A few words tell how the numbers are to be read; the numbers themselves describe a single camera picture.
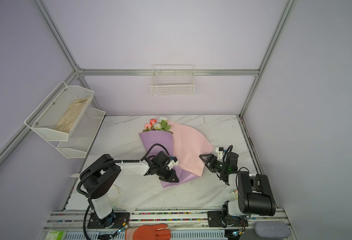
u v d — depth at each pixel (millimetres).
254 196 446
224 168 740
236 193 771
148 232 692
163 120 1071
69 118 784
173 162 844
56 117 777
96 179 477
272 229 687
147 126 1096
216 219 732
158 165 748
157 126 1065
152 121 1112
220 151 853
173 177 784
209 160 800
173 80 944
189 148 956
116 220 718
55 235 678
